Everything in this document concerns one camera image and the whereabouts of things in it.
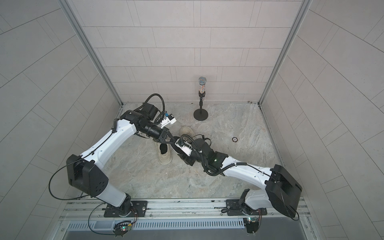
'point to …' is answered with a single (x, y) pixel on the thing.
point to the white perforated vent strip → (160, 224)
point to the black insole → (177, 148)
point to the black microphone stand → (201, 114)
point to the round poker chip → (235, 139)
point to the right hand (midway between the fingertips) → (182, 150)
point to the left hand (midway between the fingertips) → (177, 140)
